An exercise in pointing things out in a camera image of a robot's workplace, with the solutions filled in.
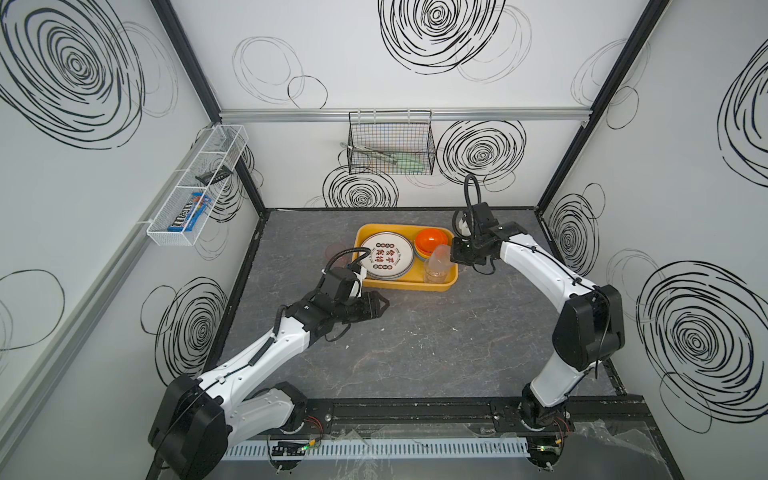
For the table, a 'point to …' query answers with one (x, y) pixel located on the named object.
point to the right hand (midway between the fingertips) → (448, 255)
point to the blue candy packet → (190, 213)
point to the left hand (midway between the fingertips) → (386, 305)
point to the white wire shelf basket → (222, 147)
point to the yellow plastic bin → (415, 280)
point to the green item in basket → (409, 162)
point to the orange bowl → (428, 239)
